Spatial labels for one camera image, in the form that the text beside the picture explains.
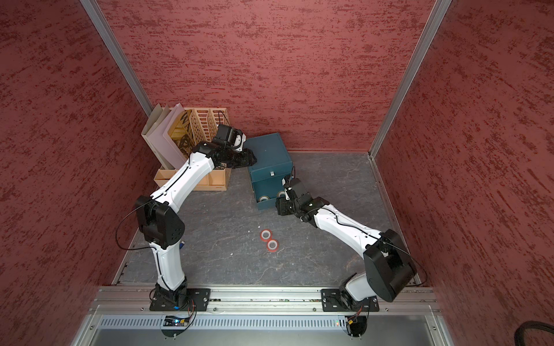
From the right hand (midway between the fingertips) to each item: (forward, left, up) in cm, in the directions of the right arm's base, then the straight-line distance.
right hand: (281, 207), depth 86 cm
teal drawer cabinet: (+13, +3, +12) cm, 18 cm away
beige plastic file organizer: (+48, +40, +8) cm, 63 cm away
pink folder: (+24, +51, +8) cm, 57 cm away
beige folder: (+35, +54, +20) cm, 68 cm away
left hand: (+15, +12, +11) cm, 22 cm away
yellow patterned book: (+34, +46, +12) cm, 59 cm away
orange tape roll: (+9, 0, -3) cm, 10 cm away
